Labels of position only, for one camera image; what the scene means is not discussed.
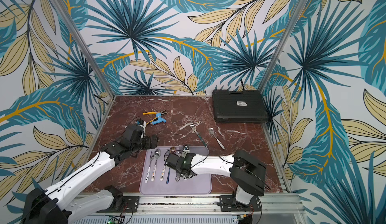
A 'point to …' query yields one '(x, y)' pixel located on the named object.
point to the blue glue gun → (160, 119)
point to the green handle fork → (193, 125)
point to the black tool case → (248, 106)
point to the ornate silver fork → (177, 179)
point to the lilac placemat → (157, 178)
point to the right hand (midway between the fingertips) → (182, 169)
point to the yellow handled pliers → (162, 112)
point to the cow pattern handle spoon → (184, 177)
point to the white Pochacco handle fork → (152, 155)
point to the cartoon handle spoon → (157, 154)
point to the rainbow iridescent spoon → (173, 150)
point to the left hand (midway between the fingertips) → (150, 140)
